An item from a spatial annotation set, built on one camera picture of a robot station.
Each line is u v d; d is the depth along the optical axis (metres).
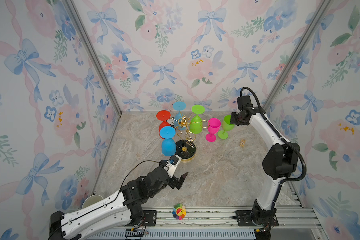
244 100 0.73
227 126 0.91
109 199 0.49
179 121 0.77
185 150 0.97
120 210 0.48
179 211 0.75
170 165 0.60
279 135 0.54
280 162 0.51
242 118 0.69
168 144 0.76
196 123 0.84
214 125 0.93
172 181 0.63
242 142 1.01
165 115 0.78
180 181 0.63
